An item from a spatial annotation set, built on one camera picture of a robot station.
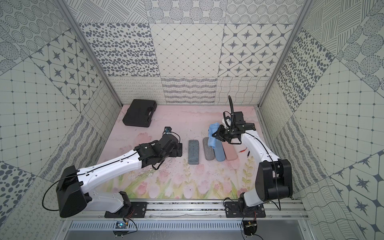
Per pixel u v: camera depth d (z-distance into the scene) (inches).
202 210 30.0
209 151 36.4
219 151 36.1
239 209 28.6
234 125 26.6
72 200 15.2
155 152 22.3
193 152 36.4
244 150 37.6
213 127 34.4
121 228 28.0
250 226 28.7
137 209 28.9
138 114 43.5
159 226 27.6
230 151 36.9
